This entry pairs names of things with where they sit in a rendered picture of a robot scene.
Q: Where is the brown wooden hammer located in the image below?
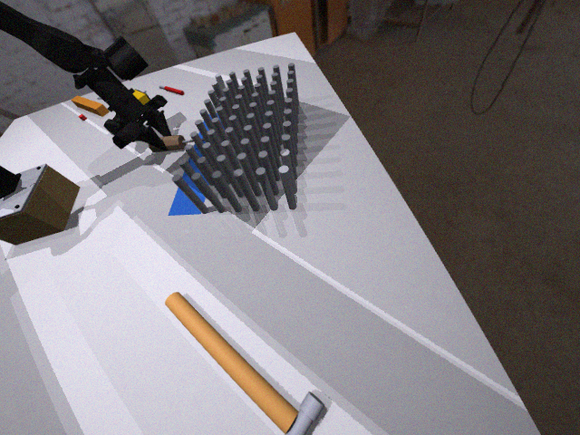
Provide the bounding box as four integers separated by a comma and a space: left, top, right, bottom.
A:
165, 292, 324, 435

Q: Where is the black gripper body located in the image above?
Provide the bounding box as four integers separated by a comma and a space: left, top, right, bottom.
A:
106, 86, 167, 150

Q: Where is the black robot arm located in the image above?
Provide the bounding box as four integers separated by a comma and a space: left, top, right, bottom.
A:
0, 1, 149, 198

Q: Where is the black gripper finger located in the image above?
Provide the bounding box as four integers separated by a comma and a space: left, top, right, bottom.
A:
133, 126, 168, 151
145, 110, 172, 137

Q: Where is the blue tape strip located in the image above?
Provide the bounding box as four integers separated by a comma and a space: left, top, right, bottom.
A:
168, 143, 209, 216

